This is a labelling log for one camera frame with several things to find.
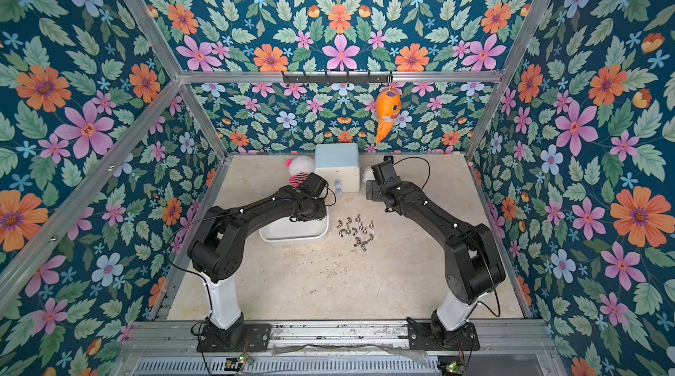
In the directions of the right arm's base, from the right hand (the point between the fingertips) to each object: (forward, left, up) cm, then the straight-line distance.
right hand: (385, 185), depth 91 cm
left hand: (-5, +22, -9) cm, 24 cm away
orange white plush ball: (+13, +6, -8) cm, 16 cm away
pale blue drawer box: (+10, +18, +1) cm, 20 cm away
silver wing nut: (-11, +11, -15) cm, 21 cm away
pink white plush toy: (+14, +34, -7) cm, 38 cm away
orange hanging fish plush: (+22, -1, +16) cm, 27 cm away
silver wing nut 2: (-6, +13, -14) cm, 20 cm away
